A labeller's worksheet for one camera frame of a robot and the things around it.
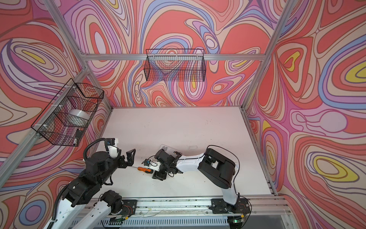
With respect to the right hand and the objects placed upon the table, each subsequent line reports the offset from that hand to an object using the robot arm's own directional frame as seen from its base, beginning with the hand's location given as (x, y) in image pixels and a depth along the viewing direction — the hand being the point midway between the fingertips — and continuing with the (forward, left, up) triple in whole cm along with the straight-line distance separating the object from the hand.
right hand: (157, 174), depth 86 cm
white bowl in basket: (+21, +37, +34) cm, 55 cm away
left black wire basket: (+19, +46, +31) cm, 58 cm away
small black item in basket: (+13, +38, +27) cm, 48 cm away
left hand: (+4, +11, +24) cm, 27 cm away
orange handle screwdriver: (+1, +5, +3) cm, 6 cm away
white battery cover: (+17, -23, +1) cm, 28 cm away
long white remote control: (+13, -10, +3) cm, 17 cm away
